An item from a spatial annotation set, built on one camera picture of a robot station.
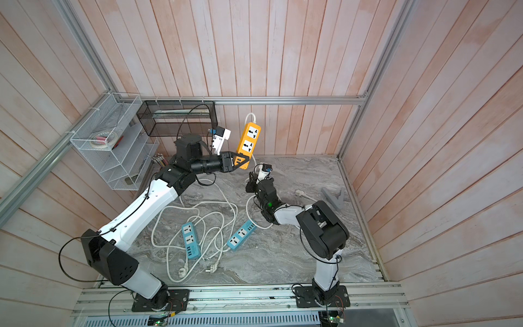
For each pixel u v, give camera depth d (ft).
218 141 2.06
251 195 3.11
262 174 2.59
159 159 3.13
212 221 3.11
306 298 2.40
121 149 2.64
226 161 1.99
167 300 2.35
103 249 1.33
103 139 2.40
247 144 2.17
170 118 3.37
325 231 1.65
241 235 2.88
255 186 2.68
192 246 2.72
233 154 2.08
